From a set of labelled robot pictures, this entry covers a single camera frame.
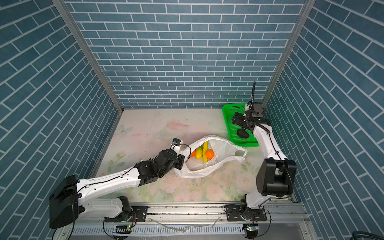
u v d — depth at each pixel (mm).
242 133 1003
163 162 569
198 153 915
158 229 705
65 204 401
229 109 1143
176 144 669
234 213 737
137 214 727
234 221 733
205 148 961
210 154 902
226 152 905
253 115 666
